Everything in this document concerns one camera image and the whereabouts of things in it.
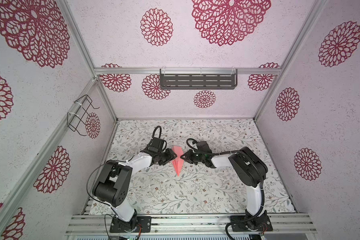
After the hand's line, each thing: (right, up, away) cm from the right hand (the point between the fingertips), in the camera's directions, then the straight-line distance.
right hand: (180, 155), depth 95 cm
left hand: (-4, -2, -3) cm, 5 cm away
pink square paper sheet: (-1, -4, 0) cm, 5 cm away
